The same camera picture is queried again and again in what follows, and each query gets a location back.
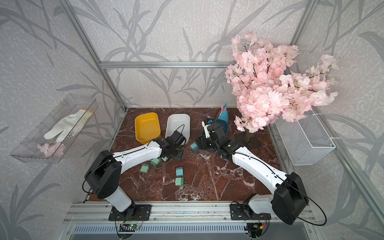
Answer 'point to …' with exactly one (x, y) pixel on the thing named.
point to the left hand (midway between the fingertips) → (179, 154)
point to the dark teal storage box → (222, 119)
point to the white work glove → (68, 125)
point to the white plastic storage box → (180, 123)
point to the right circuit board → (254, 229)
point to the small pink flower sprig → (52, 149)
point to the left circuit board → (128, 227)
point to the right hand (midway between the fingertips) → (200, 137)
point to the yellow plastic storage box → (147, 127)
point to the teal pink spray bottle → (224, 114)
